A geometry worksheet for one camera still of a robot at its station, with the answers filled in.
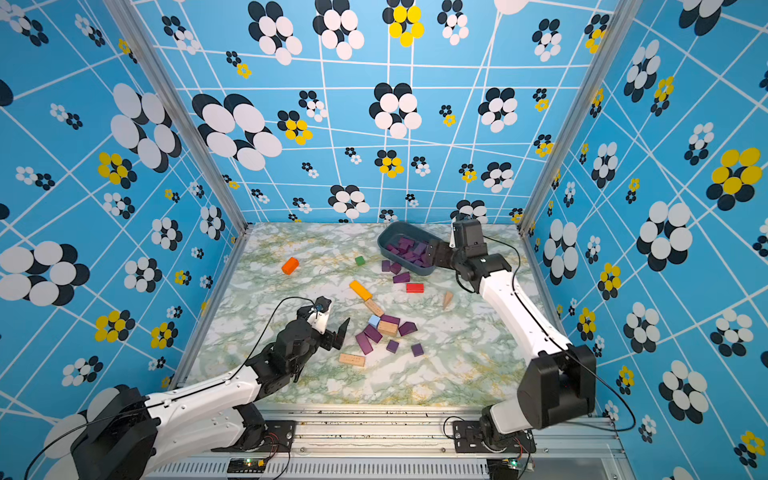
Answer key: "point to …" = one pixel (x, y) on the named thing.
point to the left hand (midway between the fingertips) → (337, 309)
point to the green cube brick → (360, 260)
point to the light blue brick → (374, 320)
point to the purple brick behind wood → (389, 318)
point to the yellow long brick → (360, 289)
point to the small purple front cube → (392, 346)
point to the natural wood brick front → (350, 359)
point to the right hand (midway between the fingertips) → (446, 249)
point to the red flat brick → (415, 288)
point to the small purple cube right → (417, 349)
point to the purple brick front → (364, 343)
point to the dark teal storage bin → (406, 247)
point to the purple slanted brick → (373, 333)
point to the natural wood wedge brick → (448, 299)
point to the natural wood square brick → (387, 328)
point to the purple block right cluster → (407, 327)
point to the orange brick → (290, 266)
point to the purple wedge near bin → (402, 278)
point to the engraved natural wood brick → (374, 307)
